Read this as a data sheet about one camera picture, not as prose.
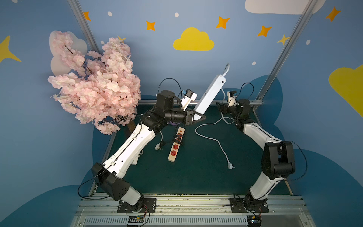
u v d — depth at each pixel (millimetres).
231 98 769
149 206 736
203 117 605
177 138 955
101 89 499
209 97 595
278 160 486
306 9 714
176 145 933
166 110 515
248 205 674
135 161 872
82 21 737
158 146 959
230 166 861
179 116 566
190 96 574
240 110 703
